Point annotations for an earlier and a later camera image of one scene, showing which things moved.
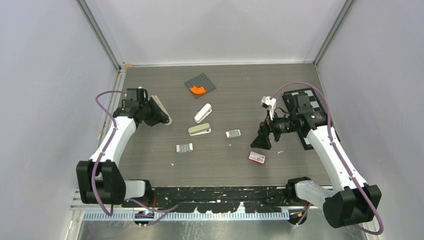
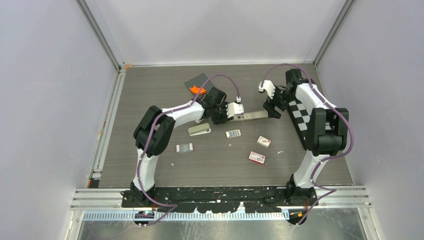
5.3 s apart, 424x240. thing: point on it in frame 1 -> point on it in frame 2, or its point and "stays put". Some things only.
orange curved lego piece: [198, 90] stays put
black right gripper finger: [262, 141] -> [272, 113]
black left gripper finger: [156, 113] -> [220, 119]
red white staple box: [257, 157] stays put
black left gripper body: [144, 107] -> [220, 113]
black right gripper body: [283, 125] -> [281, 99]
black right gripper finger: [264, 128] -> [269, 105]
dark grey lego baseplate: [200, 81] stays put
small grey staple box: [184, 148] stays put
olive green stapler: [202, 128] stays put
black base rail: [222, 199] stays put
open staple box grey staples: [235, 133] stays put
